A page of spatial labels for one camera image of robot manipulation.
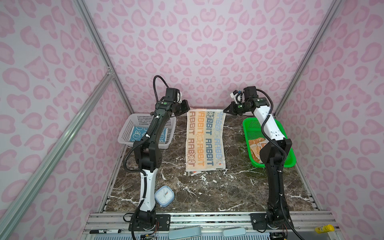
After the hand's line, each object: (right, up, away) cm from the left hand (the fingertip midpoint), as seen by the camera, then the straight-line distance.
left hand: (189, 104), depth 92 cm
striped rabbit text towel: (+10, -23, +12) cm, 28 cm away
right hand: (+23, -2, -1) cm, 23 cm away
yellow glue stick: (+61, -57, -28) cm, 88 cm away
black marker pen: (-38, -63, -21) cm, 77 cm away
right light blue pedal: (+22, -63, -23) cm, 70 cm away
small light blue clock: (-13, -50, -13) cm, 53 cm away
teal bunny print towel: (-42, -17, +13) cm, 47 cm away
